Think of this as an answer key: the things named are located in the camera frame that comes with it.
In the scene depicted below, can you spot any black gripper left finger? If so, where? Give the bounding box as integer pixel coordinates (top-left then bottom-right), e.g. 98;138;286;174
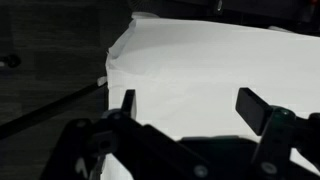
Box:
39;88;209;180

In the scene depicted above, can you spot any large white paper sheet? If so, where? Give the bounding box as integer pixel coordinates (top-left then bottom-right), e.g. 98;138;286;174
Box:
99;12;320;180

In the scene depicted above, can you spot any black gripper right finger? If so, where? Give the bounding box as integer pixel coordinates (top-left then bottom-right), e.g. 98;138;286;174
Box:
235;87;320;180

